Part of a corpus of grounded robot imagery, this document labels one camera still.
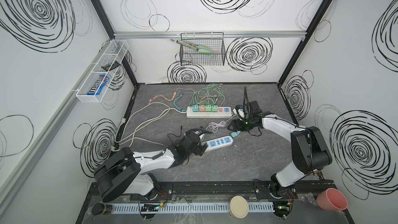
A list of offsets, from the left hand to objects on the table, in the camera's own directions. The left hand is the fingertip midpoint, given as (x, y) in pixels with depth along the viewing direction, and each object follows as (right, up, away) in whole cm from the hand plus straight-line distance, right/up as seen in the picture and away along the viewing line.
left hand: (201, 138), depth 87 cm
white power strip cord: (-32, +8, +10) cm, 35 cm away
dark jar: (-40, -23, -24) cm, 52 cm away
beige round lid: (+16, -25, -20) cm, 36 cm away
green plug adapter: (+9, +16, +12) cm, 22 cm away
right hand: (+18, +5, +4) cm, 19 cm away
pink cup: (+55, -20, -22) cm, 63 cm away
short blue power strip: (+10, -3, 0) cm, 10 cm away
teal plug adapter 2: (+20, +2, +1) cm, 20 cm away
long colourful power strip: (+5, +14, +12) cm, 19 cm away
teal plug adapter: (-4, +16, +12) cm, 20 cm away
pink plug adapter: (0, +16, +11) cm, 19 cm away
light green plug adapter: (+5, +16, +12) cm, 21 cm away
